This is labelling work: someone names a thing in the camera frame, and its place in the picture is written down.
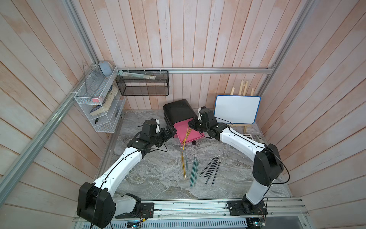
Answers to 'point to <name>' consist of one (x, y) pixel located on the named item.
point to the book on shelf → (106, 102)
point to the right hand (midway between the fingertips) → (186, 122)
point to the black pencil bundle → (211, 168)
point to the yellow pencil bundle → (183, 165)
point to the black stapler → (260, 139)
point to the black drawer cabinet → (177, 110)
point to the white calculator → (248, 135)
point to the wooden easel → (232, 93)
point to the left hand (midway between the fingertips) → (172, 135)
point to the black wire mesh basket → (132, 86)
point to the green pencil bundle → (194, 171)
